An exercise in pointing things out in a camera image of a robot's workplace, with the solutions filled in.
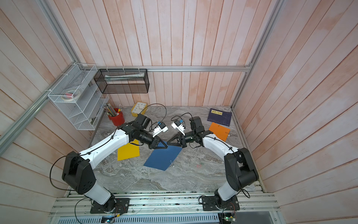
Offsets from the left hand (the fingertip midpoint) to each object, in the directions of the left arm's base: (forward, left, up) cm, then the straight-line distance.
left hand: (164, 149), depth 75 cm
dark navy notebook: (+39, -42, -17) cm, 60 cm away
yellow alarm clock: (+48, +26, -16) cm, 57 cm away
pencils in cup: (+33, +42, -6) cm, 54 cm away
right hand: (+3, -2, +1) cm, 4 cm away
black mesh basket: (+49, +32, +10) cm, 59 cm away
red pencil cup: (+32, +39, -14) cm, 52 cm away
